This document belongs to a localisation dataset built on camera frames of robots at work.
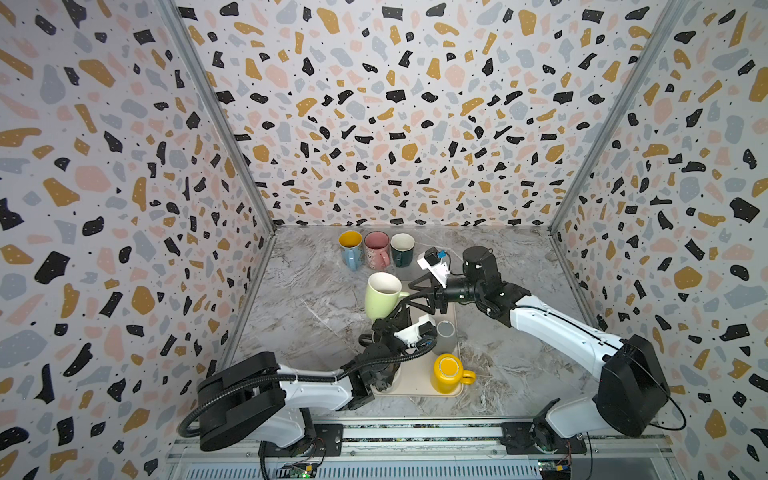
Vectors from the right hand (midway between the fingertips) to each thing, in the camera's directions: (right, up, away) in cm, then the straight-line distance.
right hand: (405, 290), depth 72 cm
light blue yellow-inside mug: (-18, +10, +29) cm, 36 cm away
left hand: (-1, -2, +2) cm, 3 cm away
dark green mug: (0, +12, +34) cm, 36 cm away
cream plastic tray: (+3, -25, +13) cm, 28 cm away
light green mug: (-5, 0, -4) cm, 6 cm away
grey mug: (+11, -15, +10) cm, 21 cm away
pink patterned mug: (-9, +11, +31) cm, 34 cm away
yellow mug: (+11, -22, +4) cm, 25 cm away
